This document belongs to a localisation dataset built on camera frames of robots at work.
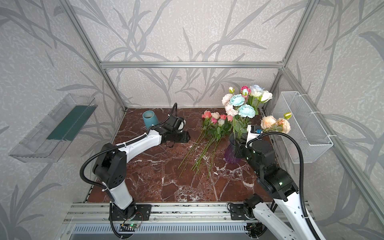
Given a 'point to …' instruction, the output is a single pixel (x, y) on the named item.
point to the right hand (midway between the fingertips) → (238, 133)
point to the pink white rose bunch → (216, 126)
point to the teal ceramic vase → (150, 118)
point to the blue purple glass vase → (230, 156)
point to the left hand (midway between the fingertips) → (190, 133)
